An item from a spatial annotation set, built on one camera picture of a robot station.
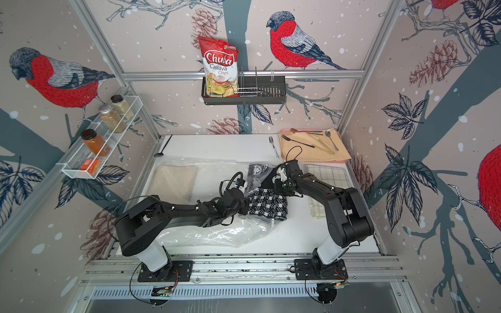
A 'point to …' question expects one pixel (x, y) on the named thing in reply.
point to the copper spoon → (294, 131)
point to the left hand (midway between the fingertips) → (253, 197)
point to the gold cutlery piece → (328, 150)
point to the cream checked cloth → (335, 175)
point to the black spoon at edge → (162, 154)
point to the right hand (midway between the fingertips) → (274, 188)
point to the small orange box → (91, 165)
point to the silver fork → (272, 141)
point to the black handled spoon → (286, 137)
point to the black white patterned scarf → (266, 201)
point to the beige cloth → (173, 184)
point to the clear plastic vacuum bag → (201, 179)
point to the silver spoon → (328, 134)
